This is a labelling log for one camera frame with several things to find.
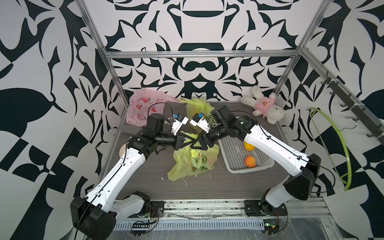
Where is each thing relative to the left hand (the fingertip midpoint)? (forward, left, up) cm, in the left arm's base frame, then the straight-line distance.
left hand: (192, 138), depth 68 cm
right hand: (-1, -1, -1) cm, 2 cm away
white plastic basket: (+5, -27, -27) cm, 39 cm away
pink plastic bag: (+47, +35, -23) cm, 62 cm away
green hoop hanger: (-14, -61, +2) cm, 63 cm away
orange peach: (-4, -32, -21) cm, 38 cm away
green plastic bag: (+29, -3, -12) cm, 32 cm away
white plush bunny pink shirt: (+35, -54, -20) cm, 68 cm away
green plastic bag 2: (-8, +1, -8) cm, 11 cm away
